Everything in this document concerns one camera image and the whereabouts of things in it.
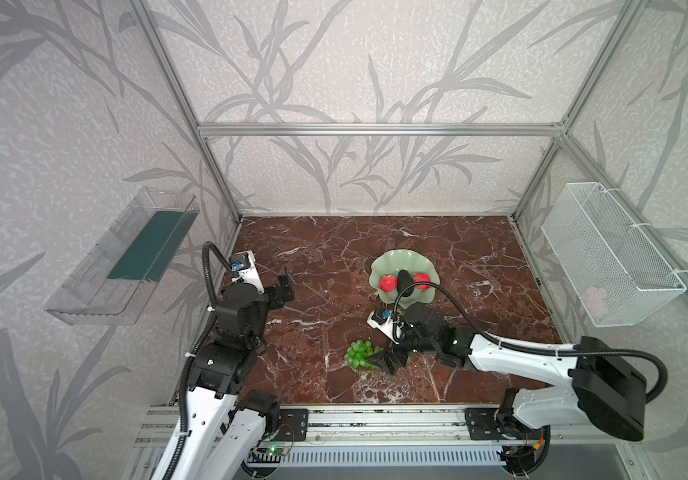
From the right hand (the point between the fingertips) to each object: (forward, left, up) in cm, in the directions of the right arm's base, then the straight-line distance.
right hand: (374, 332), depth 79 cm
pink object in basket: (+4, -55, +11) cm, 56 cm away
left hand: (+9, +24, +20) cm, 33 cm away
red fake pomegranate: (+19, -5, -6) cm, 20 cm away
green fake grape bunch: (-3, +5, -6) cm, 9 cm away
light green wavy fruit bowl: (+27, -7, -7) cm, 29 cm away
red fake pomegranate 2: (+20, -16, -5) cm, 26 cm away
